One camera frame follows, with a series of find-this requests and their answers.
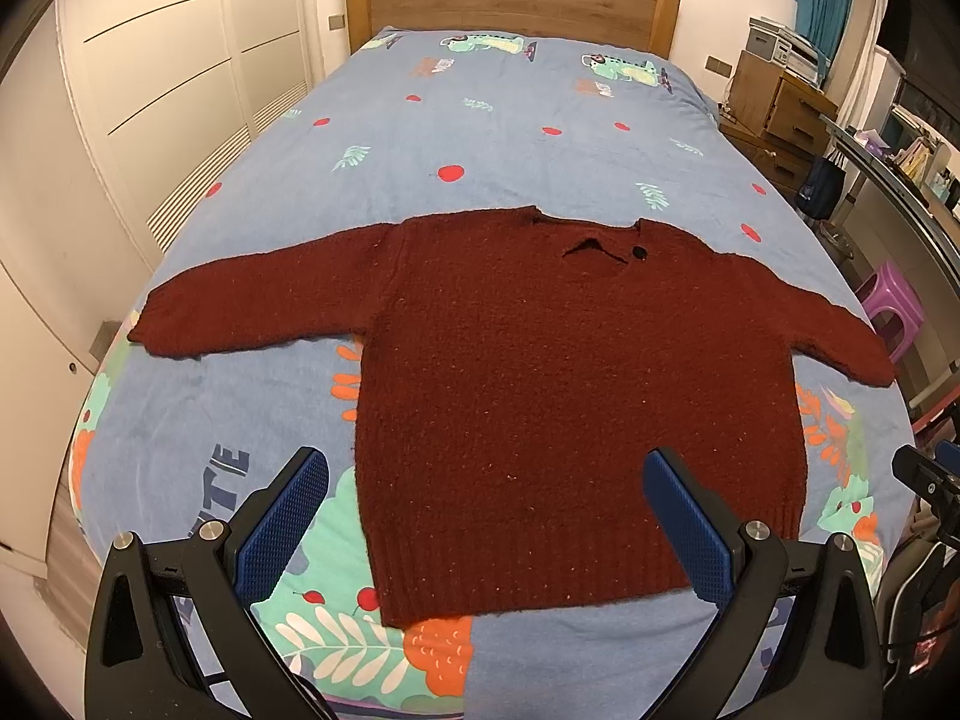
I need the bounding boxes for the dark red knit sweater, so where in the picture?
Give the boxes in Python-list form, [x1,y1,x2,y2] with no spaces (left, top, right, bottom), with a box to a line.
[130,206,895,629]

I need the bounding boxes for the purple plastic stool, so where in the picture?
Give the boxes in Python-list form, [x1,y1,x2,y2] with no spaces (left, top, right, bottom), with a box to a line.
[854,260,926,362]

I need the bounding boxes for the dark blue hanging bag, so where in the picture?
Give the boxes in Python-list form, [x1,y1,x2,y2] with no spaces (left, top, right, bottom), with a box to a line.
[794,156,844,221]

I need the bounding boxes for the wooden drawer cabinet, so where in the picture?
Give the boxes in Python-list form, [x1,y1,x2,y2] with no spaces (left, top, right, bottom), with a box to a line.
[719,50,838,200]

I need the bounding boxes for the white printer box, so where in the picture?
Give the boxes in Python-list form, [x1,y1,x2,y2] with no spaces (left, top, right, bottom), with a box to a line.
[745,16,828,88]

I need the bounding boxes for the white wardrobe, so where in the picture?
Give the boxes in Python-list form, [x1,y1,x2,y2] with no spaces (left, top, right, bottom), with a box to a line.
[2,0,311,575]

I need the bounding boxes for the wooden headboard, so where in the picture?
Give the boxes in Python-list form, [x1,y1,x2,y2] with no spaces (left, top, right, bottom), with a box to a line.
[345,0,680,59]

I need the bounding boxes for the grey metal desk rail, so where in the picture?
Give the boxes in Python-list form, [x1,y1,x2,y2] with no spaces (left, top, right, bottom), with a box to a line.
[818,114,958,293]

